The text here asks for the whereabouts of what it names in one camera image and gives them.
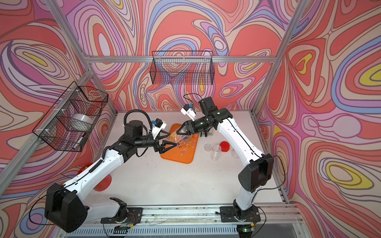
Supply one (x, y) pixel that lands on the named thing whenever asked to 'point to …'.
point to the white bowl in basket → (81, 122)
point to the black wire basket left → (68, 124)
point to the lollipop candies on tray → (188, 142)
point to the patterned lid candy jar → (175, 137)
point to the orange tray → (174, 154)
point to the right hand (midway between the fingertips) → (182, 136)
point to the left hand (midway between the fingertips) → (173, 140)
